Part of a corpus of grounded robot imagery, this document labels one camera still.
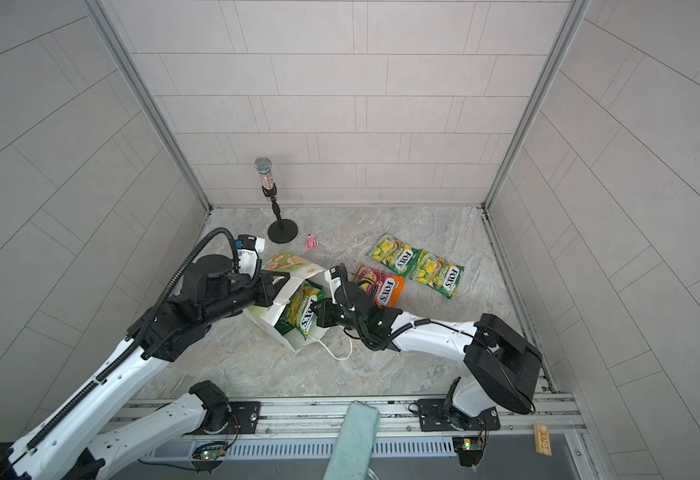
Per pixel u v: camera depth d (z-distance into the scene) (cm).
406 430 70
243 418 71
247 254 58
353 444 66
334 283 71
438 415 71
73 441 38
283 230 108
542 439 67
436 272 94
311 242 102
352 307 58
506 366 42
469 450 68
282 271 65
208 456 65
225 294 50
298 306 78
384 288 91
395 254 100
